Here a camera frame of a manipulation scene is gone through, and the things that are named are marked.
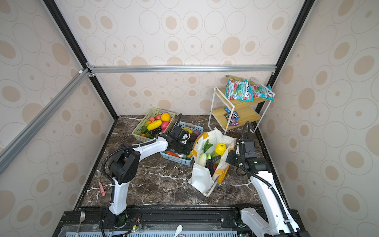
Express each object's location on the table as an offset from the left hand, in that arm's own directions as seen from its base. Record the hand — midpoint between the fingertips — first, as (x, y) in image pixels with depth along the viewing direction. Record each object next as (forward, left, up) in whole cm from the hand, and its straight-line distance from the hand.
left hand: (195, 149), depth 91 cm
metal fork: (-37, +58, -7) cm, 69 cm away
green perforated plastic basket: (+36, +35, -4) cm, 50 cm away
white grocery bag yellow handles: (-18, -2, -2) cm, 18 cm away
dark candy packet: (+15, -24, +10) cm, 30 cm away
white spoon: (-41, +8, -6) cm, 42 cm away
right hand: (-9, -19, +9) cm, 22 cm away
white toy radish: (-6, -4, +3) cm, 8 cm away
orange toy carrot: (0, +17, -4) cm, 17 cm away
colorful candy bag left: (+21, -23, +29) cm, 42 cm away
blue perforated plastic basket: (-6, +9, -3) cm, 11 cm away
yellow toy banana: (+21, +30, -1) cm, 36 cm away
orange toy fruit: (+28, +22, -1) cm, 36 cm away
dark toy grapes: (+17, +30, -4) cm, 34 cm away
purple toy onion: (+10, +1, +1) cm, 10 cm away
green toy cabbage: (-4, -11, +1) cm, 12 cm away
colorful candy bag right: (+22, -37, +27) cm, 51 cm away
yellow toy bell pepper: (-3, -14, +7) cm, 16 cm away
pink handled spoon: (-14, +59, -6) cm, 60 cm away
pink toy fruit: (+22, +23, -2) cm, 31 cm away
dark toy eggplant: (-10, -8, +2) cm, 13 cm away
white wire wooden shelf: (+29, -36, +5) cm, 47 cm away
